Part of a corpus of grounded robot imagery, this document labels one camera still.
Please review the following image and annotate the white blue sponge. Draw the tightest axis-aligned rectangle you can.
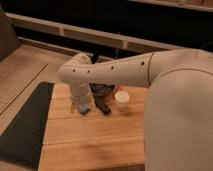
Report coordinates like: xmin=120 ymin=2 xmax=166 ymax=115
xmin=78 ymin=105 xmax=91 ymax=115

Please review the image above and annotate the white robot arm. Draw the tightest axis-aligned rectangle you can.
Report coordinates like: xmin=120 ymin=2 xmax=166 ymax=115
xmin=58 ymin=48 xmax=213 ymax=171

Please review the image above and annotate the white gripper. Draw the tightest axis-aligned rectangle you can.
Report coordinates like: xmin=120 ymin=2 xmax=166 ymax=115
xmin=69 ymin=84 xmax=95 ymax=113

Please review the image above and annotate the dark bowl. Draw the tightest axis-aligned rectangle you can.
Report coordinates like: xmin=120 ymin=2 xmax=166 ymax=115
xmin=90 ymin=84 xmax=116 ymax=96

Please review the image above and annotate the white window frame rail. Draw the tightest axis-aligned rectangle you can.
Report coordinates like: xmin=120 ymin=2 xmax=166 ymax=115
xmin=6 ymin=13 xmax=181 ymax=53

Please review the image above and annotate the black floor mat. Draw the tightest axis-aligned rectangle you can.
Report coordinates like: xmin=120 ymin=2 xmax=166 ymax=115
xmin=0 ymin=82 xmax=54 ymax=169

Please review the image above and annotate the black rectangular block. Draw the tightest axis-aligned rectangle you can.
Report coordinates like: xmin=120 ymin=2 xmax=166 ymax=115
xmin=95 ymin=97 xmax=111 ymax=115

